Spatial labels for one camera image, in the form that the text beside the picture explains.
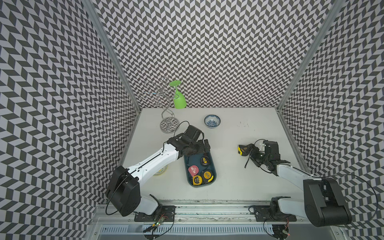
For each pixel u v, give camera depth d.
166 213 0.71
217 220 0.72
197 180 0.81
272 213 0.66
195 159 0.90
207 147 0.72
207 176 0.82
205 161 0.87
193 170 0.85
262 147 0.81
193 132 0.62
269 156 0.69
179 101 0.94
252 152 0.79
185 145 0.60
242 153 0.91
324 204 0.41
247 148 0.83
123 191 0.40
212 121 1.09
